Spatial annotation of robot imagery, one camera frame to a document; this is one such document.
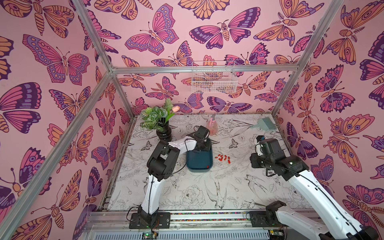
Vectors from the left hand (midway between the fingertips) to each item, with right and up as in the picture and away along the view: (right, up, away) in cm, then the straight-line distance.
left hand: (210, 146), depth 100 cm
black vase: (-29, +10, -3) cm, 30 cm away
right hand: (+18, -3, -24) cm, 30 cm away
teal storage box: (-8, -8, -7) cm, 13 cm away
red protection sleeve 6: (+11, -9, -6) cm, 15 cm away
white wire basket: (+2, +45, -5) cm, 45 cm away
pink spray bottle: (+2, +14, +2) cm, 14 cm away
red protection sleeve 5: (+11, -7, -5) cm, 14 cm away
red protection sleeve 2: (+3, -6, -3) cm, 8 cm away
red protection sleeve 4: (+9, -7, -5) cm, 13 cm away
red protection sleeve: (+6, -8, -6) cm, 11 cm away
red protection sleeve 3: (+7, -6, -3) cm, 10 cm away
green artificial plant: (-33, +18, -16) cm, 41 cm away
